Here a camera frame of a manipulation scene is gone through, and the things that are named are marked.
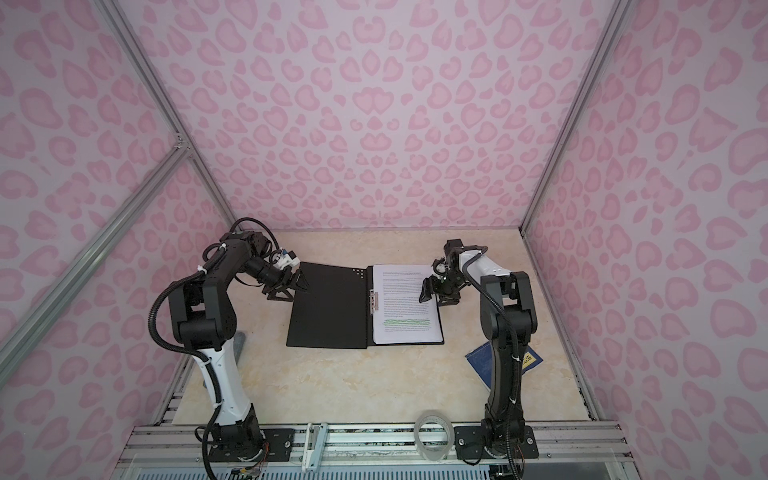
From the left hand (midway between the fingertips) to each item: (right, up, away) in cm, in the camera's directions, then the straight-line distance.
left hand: (302, 290), depth 91 cm
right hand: (+40, -4, +6) cm, 41 cm away
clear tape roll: (+36, -36, -19) cm, 55 cm away
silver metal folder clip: (+21, -4, +7) cm, 23 cm away
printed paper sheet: (+30, -9, +3) cm, 31 cm away
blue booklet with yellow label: (+53, -19, -5) cm, 57 cm away
